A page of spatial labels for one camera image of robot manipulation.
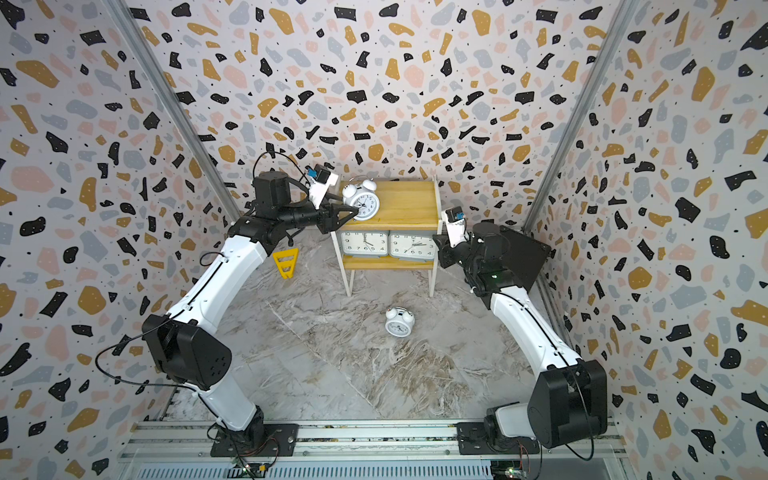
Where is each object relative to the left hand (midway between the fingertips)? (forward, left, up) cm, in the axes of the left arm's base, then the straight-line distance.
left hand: (354, 205), depth 74 cm
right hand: (-2, -21, -9) cm, 23 cm away
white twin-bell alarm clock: (-16, -11, -30) cm, 36 cm away
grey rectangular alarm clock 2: (+2, -15, -17) cm, 23 cm away
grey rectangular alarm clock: (+3, -1, -17) cm, 18 cm away
